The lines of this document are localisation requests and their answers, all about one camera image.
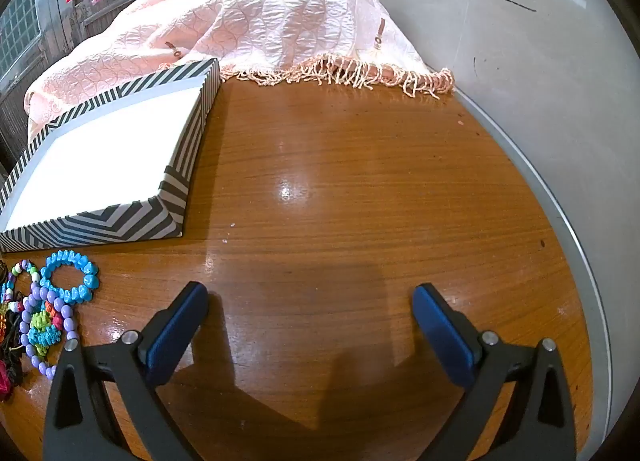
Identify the pink fringed cloth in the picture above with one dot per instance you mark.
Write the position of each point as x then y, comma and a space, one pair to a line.
250, 16

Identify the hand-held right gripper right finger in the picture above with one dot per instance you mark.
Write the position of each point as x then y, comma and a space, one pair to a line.
445, 331

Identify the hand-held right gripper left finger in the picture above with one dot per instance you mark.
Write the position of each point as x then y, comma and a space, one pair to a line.
175, 336

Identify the black white striped box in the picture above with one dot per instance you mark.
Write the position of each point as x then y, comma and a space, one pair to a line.
100, 151

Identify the red bow hair clip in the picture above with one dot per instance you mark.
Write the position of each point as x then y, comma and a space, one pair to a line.
4, 381

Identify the black scrunchie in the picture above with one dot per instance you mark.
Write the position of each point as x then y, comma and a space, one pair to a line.
15, 373

